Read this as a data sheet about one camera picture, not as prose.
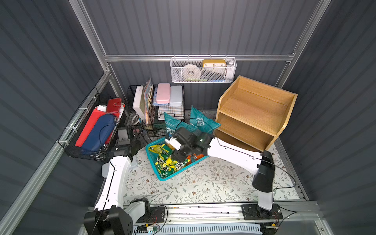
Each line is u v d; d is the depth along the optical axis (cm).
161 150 83
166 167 82
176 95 98
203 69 90
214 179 85
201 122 83
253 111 77
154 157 87
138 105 89
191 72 85
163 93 97
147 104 93
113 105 79
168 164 82
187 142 57
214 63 87
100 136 68
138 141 71
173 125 79
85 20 73
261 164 46
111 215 39
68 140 61
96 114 77
